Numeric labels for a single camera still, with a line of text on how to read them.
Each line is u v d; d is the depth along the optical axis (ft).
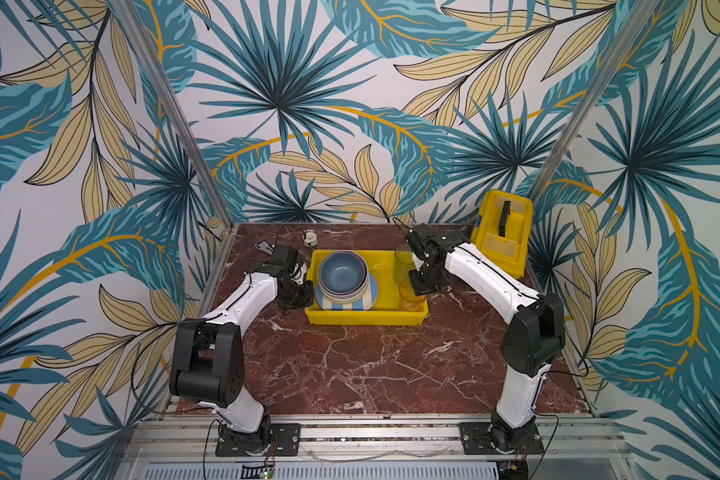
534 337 1.57
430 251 2.06
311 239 3.68
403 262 2.94
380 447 2.41
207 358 1.44
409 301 2.66
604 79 2.59
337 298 2.83
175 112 2.77
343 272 3.04
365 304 3.04
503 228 3.05
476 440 2.39
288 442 2.40
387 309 3.13
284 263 2.35
